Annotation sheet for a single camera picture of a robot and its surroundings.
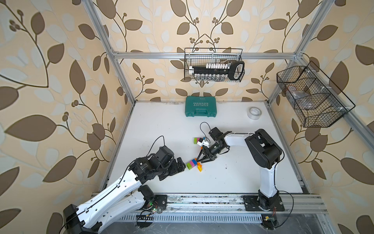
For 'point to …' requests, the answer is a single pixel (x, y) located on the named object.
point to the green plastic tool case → (200, 106)
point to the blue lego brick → (194, 162)
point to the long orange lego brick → (199, 167)
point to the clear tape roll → (254, 113)
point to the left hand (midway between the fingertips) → (179, 168)
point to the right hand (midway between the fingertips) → (200, 161)
